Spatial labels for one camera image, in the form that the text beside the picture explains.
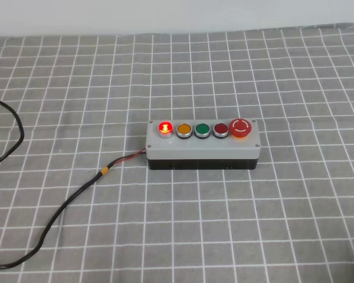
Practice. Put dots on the yellow push button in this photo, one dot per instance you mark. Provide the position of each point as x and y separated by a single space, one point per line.
184 131

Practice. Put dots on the green push button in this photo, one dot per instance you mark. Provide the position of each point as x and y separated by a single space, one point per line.
202 131

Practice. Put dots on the dark red push button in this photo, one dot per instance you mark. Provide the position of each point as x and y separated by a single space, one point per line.
221 130

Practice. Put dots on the red emergency stop button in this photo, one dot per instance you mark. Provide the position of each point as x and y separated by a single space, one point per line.
240 128

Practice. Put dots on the grey checked tablecloth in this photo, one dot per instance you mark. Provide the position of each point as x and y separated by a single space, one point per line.
86 100

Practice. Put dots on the lit red indicator light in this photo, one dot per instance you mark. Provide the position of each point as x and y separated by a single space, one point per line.
165 130

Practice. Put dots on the grey black button switch box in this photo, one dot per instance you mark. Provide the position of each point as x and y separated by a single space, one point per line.
194 153

